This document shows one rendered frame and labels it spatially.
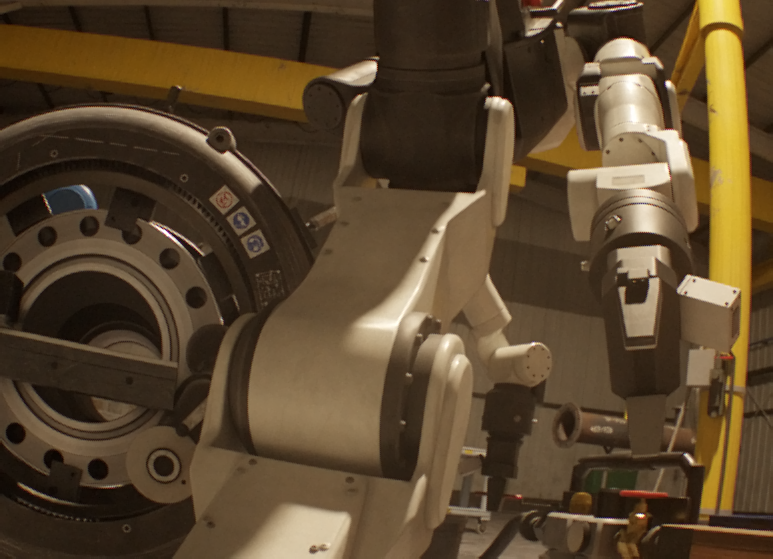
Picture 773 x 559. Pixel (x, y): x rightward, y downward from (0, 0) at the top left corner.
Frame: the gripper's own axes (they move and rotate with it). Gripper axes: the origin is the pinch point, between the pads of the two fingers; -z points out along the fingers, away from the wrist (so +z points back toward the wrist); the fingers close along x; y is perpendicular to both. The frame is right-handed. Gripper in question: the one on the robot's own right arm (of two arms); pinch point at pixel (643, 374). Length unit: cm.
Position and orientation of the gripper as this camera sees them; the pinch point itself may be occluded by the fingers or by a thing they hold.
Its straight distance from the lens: 54.1
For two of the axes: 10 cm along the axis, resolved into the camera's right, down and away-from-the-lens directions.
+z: 2.2, -5.8, 7.8
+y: -9.4, 0.8, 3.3
